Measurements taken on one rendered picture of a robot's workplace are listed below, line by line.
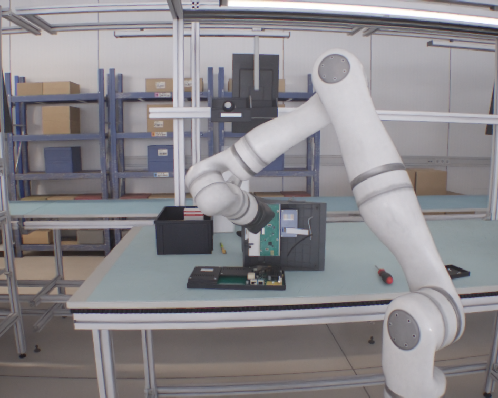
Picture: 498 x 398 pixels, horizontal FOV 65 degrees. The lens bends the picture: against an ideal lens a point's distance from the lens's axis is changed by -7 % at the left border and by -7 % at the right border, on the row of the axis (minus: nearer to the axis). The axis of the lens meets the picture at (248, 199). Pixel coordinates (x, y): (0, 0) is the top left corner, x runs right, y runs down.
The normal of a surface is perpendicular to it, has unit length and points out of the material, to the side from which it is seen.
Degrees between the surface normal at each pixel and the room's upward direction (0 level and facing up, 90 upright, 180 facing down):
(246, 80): 98
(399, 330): 91
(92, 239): 90
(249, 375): 0
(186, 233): 90
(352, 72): 69
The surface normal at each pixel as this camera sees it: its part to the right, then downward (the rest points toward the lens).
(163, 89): 0.08, 0.15
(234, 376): 0.00, -0.99
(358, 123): -0.36, -0.17
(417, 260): -0.60, 0.29
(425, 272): -0.75, 0.32
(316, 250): -0.40, 0.14
